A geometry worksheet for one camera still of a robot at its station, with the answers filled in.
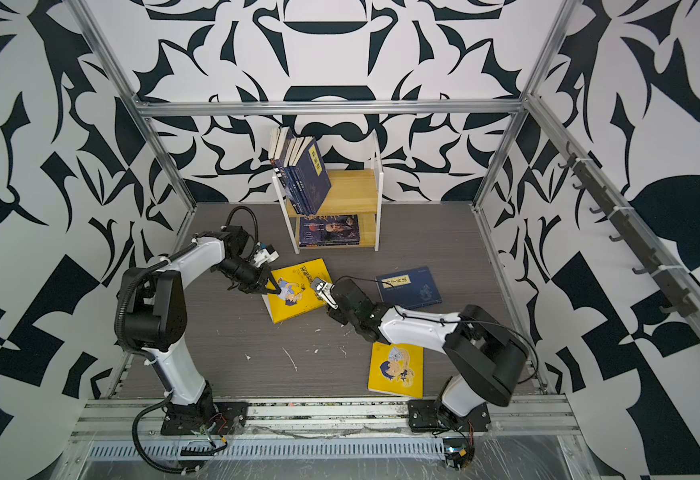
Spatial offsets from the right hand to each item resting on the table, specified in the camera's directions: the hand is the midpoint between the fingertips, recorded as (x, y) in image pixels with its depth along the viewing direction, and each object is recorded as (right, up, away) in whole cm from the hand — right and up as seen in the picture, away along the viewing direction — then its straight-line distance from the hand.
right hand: (337, 289), depth 87 cm
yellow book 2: (+16, -20, -6) cm, 27 cm away
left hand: (-18, 0, +1) cm, 18 cm away
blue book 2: (-5, +32, +6) cm, 33 cm away
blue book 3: (+23, -2, +12) cm, 26 cm away
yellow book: (-12, -3, +4) cm, 13 cm away
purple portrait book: (-4, +17, +17) cm, 25 cm away
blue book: (-11, +28, -6) cm, 30 cm away
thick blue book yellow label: (-9, +32, -7) cm, 34 cm away
